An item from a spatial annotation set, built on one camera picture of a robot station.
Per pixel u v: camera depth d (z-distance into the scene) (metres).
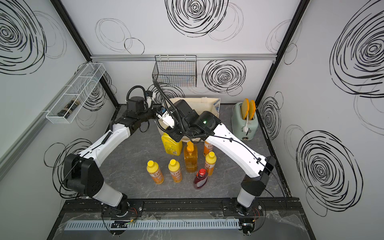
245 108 0.92
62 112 0.66
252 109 0.88
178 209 0.75
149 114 0.72
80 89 0.74
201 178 0.69
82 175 0.43
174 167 0.67
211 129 0.44
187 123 0.47
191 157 0.74
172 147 0.72
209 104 0.88
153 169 0.68
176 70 1.45
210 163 0.70
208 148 0.81
